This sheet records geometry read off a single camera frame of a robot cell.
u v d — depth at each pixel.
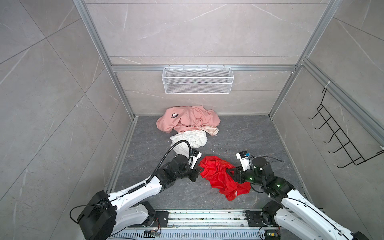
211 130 1.08
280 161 0.59
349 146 0.63
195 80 1.01
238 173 0.66
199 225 0.73
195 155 0.69
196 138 1.01
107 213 0.40
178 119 1.02
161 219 0.73
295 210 0.50
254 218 0.73
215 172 0.76
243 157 0.68
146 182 0.52
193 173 0.68
